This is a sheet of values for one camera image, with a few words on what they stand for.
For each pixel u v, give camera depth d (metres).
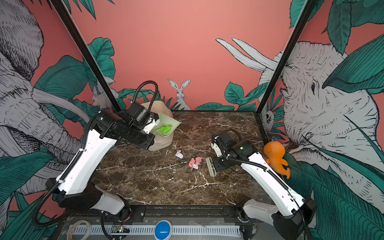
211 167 0.79
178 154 0.95
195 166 0.90
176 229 0.70
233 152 0.48
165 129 0.67
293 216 0.37
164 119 0.72
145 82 0.49
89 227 0.69
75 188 0.39
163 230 0.69
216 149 0.66
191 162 0.92
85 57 0.88
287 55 0.86
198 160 0.92
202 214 0.75
